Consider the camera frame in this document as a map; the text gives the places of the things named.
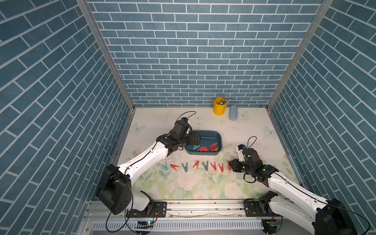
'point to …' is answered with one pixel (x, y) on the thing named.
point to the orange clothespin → (216, 149)
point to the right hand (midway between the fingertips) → (230, 163)
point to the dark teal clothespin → (205, 166)
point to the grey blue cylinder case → (233, 112)
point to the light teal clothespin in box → (196, 147)
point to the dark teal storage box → (211, 143)
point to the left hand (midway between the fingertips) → (198, 138)
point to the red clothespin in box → (203, 149)
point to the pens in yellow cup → (225, 100)
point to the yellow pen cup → (219, 108)
